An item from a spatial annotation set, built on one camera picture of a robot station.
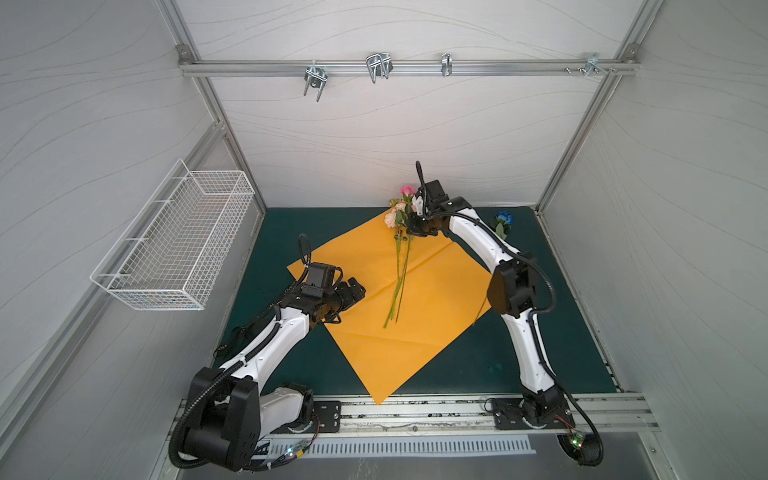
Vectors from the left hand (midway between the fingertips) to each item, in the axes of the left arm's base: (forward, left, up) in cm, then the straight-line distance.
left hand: (360, 291), depth 86 cm
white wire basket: (-3, +43, +21) cm, 48 cm away
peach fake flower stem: (+34, -8, -6) cm, 35 cm away
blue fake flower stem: (+36, -51, -6) cm, 63 cm away
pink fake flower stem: (+17, -14, +12) cm, 25 cm away
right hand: (+24, -15, +4) cm, 29 cm away
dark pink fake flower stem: (+33, -14, +10) cm, 37 cm away
